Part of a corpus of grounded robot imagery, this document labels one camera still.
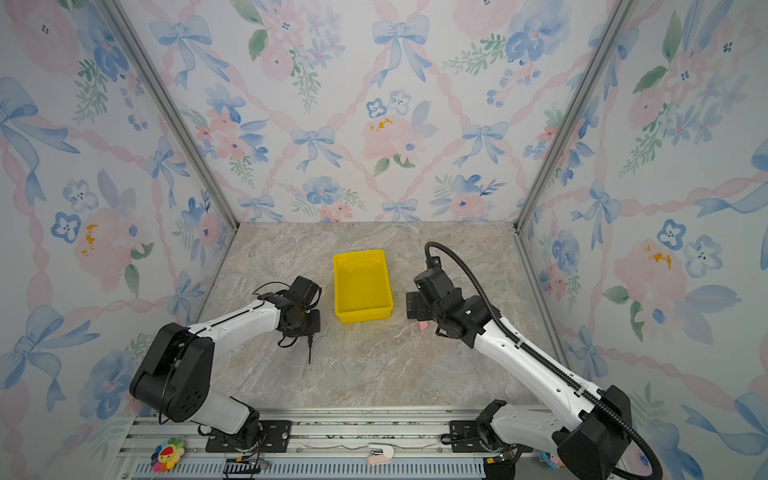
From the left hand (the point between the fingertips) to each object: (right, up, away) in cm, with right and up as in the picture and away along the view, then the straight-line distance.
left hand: (315, 325), depth 91 cm
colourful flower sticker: (-30, -26, -20) cm, 44 cm away
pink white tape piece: (+20, -26, -20) cm, 38 cm away
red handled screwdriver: (-1, -4, -3) cm, 5 cm away
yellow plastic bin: (+14, +9, +10) cm, 19 cm away
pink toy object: (+33, 0, +1) cm, 33 cm away
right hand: (+32, +11, -12) cm, 36 cm away
